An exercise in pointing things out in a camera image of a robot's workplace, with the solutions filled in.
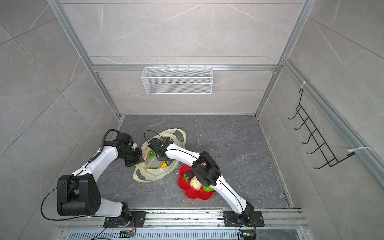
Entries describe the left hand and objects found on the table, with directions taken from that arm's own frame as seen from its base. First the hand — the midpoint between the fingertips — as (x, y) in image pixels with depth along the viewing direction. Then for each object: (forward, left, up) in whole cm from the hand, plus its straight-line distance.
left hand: (144, 156), depth 87 cm
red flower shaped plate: (-19, -27, -7) cm, 34 cm away
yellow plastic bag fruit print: (-8, -5, -2) cm, 10 cm away
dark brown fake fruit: (-11, -27, -3) cm, 29 cm away
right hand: (+5, -11, -8) cm, 14 cm away
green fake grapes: (+5, -2, -6) cm, 9 cm away
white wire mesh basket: (+47, -20, +21) cm, 55 cm away
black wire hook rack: (-12, -85, +24) cm, 89 cm away
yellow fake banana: (-3, -11, -6) cm, 13 cm away
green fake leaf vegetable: (-19, -36, -3) cm, 41 cm away
